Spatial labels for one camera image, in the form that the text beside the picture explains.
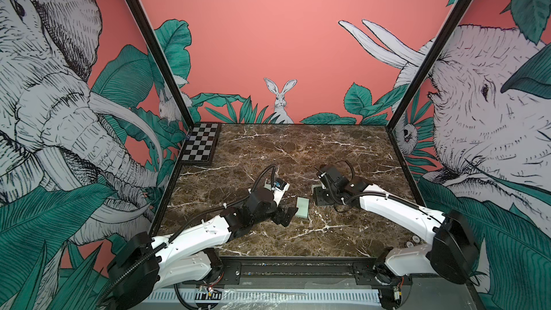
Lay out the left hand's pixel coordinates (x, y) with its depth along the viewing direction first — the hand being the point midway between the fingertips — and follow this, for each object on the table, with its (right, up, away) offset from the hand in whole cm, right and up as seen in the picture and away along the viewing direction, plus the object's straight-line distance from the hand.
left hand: (289, 200), depth 79 cm
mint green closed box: (+6, -5, +10) cm, 13 cm away
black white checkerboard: (-45, +21, +29) cm, 58 cm away
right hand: (+10, +1, +5) cm, 11 cm away
